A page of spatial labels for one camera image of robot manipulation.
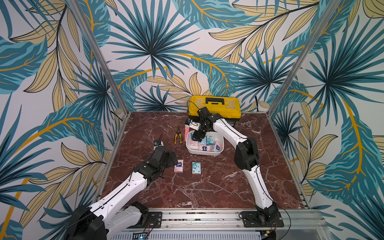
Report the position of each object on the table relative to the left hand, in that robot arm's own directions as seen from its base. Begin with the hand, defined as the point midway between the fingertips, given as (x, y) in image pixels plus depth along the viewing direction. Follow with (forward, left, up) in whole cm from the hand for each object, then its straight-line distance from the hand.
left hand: (168, 159), depth 83 cm
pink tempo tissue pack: (-2, -6, -8) cm, 10 cm away
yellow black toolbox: (+35, -37, +6) cm, 52 cm away
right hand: (+23, -16, -4) cm, 28 cm away
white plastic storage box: (+15, -26, -7) cm, 31 cm away
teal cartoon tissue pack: (-1, -16, -8) cm, 18 cm away
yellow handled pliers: (+24, -2, -10) cm, 26 cm away
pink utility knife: (+28, -9, -10) cm, 31 cm away
